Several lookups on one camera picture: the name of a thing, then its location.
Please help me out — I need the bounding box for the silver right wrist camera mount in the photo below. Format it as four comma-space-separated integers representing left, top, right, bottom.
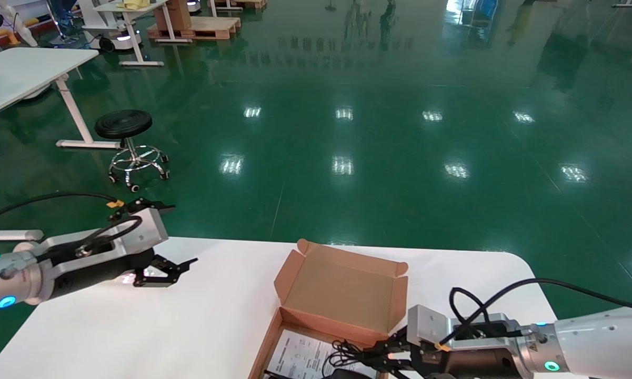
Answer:
406, 304, 532, 351

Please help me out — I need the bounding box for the small white table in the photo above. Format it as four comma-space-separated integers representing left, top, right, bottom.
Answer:
94, 0, 170, 67

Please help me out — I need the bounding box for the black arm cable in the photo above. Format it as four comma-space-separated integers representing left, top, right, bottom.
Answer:
442, 278, 632, 351
0, 192, 143, 254

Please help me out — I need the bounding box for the white slanted robot limb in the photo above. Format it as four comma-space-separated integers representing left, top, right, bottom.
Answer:
0, 0, 39, 47

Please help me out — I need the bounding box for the brown cardboard carton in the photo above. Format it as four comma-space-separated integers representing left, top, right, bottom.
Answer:
154, 0, 193, 31

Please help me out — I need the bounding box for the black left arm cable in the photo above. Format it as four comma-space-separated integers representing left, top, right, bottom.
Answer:
0, 192, 143, 254

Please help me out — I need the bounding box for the wooden pallet with box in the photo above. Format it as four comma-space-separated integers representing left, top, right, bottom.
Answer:
147, 16, 242, 41

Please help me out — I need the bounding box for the brown cardboard storage box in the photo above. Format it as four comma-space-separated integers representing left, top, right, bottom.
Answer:
248, 238, 408, 379

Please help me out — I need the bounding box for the black round stool chrome base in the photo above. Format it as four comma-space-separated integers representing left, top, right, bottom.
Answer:
95, 109, 170, 193

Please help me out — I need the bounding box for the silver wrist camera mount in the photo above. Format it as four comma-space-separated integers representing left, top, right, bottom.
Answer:
406, 304, 532, 351
32, 207, 169, 274

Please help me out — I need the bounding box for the empty wooden pallet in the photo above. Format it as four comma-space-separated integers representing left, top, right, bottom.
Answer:
214, 0, 268, 10

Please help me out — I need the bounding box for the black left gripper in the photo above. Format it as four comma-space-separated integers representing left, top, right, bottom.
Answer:
45, 198, 198, 303

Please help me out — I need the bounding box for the large white table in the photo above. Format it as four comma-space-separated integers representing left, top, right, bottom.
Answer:
0, 47, 121, 149

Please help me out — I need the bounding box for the white table foot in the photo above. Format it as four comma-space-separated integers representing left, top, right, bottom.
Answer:
0, 222, 44, 242

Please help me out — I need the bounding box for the black wired computer mouse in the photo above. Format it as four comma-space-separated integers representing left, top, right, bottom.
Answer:
327, 340, 395, 379

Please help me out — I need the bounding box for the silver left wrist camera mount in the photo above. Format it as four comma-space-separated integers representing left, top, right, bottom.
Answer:
32, 207, 169, 274

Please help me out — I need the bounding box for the white printed instruction sheet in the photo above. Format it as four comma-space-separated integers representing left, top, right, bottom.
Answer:
266, 329, 379, 379

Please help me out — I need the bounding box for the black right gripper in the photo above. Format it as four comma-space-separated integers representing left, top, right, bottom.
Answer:
355, 325, 530, 379

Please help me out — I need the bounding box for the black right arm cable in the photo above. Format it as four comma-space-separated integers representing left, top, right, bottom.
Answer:
442, 278, 632, 351

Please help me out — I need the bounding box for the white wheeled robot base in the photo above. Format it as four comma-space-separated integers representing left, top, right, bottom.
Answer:
81, 0, 143, 52

